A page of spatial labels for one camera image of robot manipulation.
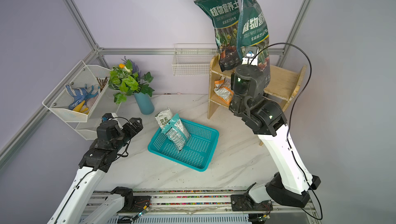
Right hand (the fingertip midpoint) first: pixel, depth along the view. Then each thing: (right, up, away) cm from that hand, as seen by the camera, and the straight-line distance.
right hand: (251, 72), depth 54 cm
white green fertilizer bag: (-40, -18, +34) cm, 56 cm away
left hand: (-50, -20, +20) cm, 57 cm away
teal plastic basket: (-21, -40, +37) cm, 58 cm away
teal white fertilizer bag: (-32, -26, +33) cm, 53 cm away
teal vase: (-57, -9, +50) cm, 77 cm away
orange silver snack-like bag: (-6, -2, +33) cm, 33 cm away
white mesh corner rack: (-71, -17, +13) cm, 74 cm away
